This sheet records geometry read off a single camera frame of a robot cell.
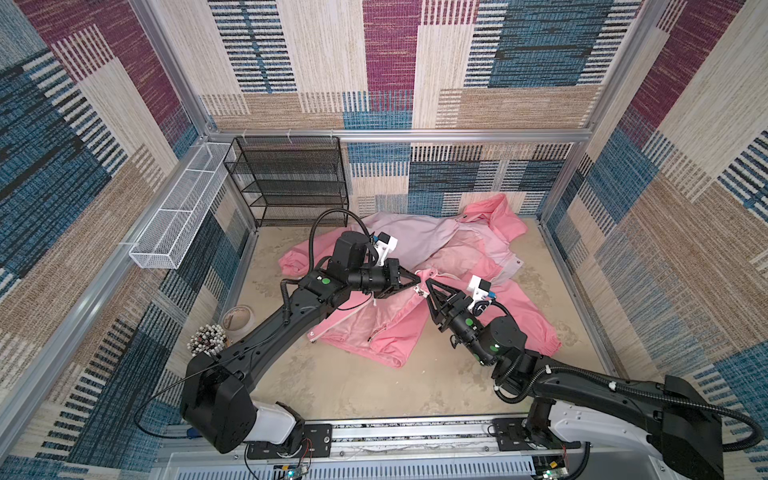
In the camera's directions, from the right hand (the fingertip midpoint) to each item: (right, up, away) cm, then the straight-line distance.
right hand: (421, 290), depth 67 cm
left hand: (+1, +2, +2) cm, 3 cm away
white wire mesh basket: (-75, +11, +24) cm, 80 cm away
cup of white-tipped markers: (-49, -12, +4) cm, 51 cm away
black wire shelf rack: (-42, +34, +42) cm, 68 cm away
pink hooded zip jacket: (-4, -16, +25) cm, 29 cm away
